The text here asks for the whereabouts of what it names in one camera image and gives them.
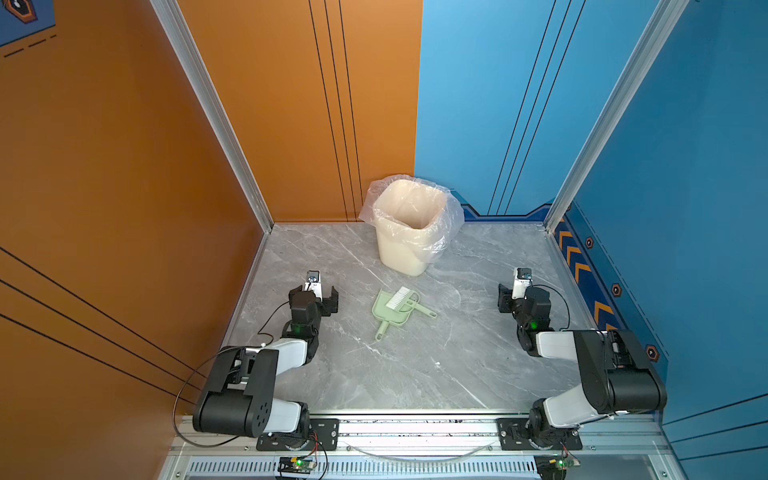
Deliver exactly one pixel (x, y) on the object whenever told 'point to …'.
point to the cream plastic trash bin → (400, 254)
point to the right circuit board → (554, 466)
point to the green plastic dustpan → (386, 314)
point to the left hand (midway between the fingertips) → (316, 285)
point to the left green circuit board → (296, 465)
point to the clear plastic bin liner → (421, 210)
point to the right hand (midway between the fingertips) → (506, 285)
